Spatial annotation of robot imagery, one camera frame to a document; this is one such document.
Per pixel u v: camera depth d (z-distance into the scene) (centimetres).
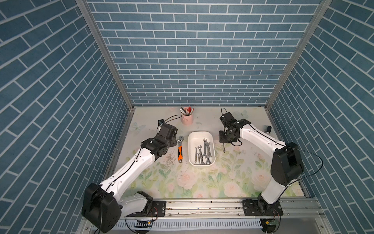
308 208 76
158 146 55
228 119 71
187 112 104
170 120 72
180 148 96
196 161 91
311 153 81
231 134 67
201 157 92
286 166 47
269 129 102
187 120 102
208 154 94
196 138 102
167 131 60
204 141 99
